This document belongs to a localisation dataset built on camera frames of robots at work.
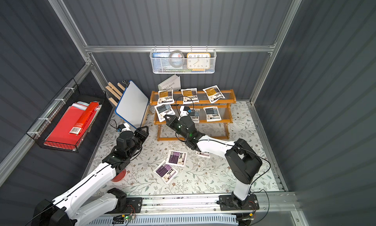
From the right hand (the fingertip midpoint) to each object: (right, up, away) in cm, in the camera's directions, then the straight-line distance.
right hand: (162, 117), depth 77 cm
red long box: (-39, -2, -5) cm, 39 cm away
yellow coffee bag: (+1, +12, +3) cm, 12 cm away
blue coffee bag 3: (-1, +4, +4) cm, 6 cm away
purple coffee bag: (+7, -25, +12) cm, 29 cm away
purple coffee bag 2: (+1, -32, +6) cm, 32 cm away
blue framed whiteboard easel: (-27, +8, +28) cm, 39 cm away
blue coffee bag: (+29, +2, +14) cm, 32 cm away
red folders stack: (-42, -3, -7) cm, 42 cm away
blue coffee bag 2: (+18, +1, +13) cm, 22 cm away
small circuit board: (-20, -51, -5) cm, 55 cm away
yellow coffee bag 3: (+28, +14, +5) cm, 32 cm away
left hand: (-8, -6, +1) cm, 10 cm away
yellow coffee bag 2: (+15, +12, +5) cm, 20 cm away
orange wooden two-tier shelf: (+35, -9, +27) cm, 45 cm away
